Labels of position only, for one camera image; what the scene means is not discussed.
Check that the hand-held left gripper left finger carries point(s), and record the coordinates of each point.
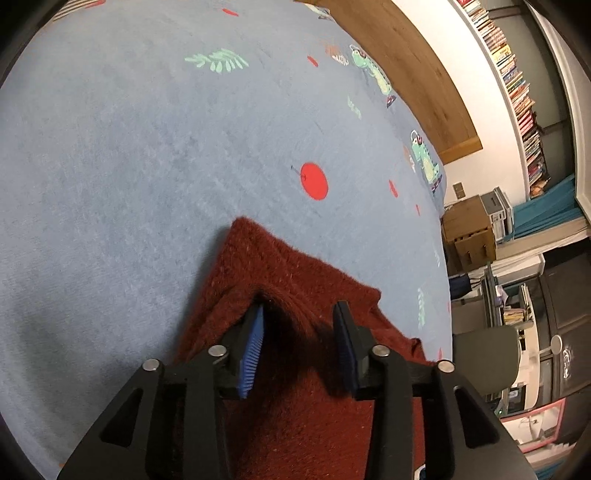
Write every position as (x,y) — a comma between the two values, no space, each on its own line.
(251,350)

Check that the blue printed blanket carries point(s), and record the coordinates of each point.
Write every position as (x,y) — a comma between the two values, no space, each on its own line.
(138,161)

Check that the row of books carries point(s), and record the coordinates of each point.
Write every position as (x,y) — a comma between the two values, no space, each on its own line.
(517,92)

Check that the grey storage box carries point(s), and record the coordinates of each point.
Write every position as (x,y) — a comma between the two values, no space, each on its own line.
(496,212)

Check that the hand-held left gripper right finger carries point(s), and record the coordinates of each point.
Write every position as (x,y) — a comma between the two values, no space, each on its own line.
(347,360)

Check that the wooden headboard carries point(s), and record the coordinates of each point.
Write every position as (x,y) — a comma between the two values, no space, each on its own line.
(415,83)

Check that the grey office chair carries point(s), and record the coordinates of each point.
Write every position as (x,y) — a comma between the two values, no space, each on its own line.
(485,355)

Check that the teal curtain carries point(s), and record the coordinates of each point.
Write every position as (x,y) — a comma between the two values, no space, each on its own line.
(545,210)

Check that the white desk lamp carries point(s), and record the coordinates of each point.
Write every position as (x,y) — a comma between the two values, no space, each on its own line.
(556,344)

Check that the wall socket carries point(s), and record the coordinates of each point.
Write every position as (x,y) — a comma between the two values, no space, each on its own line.
(459,190)

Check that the dark red knit sweater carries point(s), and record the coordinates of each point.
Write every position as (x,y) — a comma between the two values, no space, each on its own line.
(295,277)

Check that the white desk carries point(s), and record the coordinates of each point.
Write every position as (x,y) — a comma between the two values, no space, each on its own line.
(490,300)

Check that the dark blue bag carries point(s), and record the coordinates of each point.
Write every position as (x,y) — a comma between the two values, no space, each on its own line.
(459,286)

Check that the wooden drawer cabinet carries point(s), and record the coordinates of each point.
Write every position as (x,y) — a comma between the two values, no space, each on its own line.
(466,226)

